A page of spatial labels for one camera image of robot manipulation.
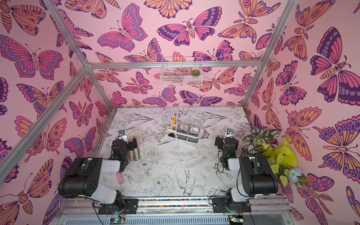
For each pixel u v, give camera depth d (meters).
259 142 0.74
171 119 1.12
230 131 0.80
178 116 0.92
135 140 0.88
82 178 0.47
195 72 0.92
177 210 0.73
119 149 0.72
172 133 1.00
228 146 0.70
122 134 0.80
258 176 0.46
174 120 0.97
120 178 0.82
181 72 0.96
